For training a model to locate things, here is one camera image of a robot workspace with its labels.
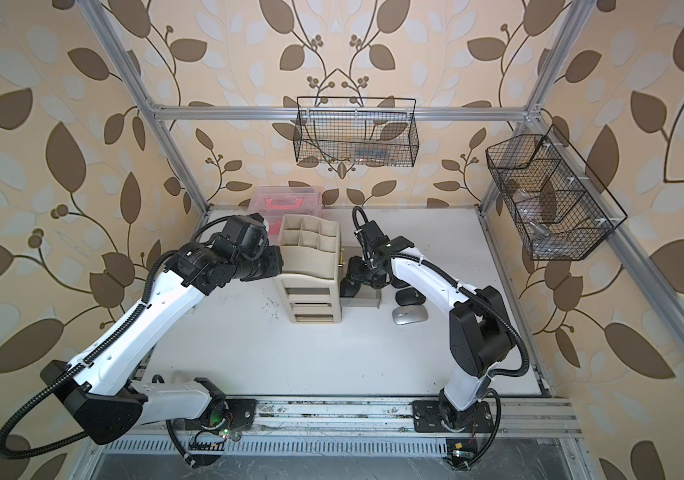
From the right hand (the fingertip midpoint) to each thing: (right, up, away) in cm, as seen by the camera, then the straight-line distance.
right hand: (354, 279), depth 87 cm
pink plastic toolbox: (-30, +25, +21) cm, 44 cm away
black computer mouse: (+18, -6, +7) cm, 20 cm away
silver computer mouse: (+17, -11, +4) cm, 21 cm away
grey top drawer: (+4, -5, +1) cm, 6 cm away
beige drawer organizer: (-11, +2, -16) cm, 20 cm away
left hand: (-18, +7, -15) cm, 24 cm away
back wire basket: (+1, +47, +9) cm, 48 cm away
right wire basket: (+52, +20, -14) cm, 57 cm away
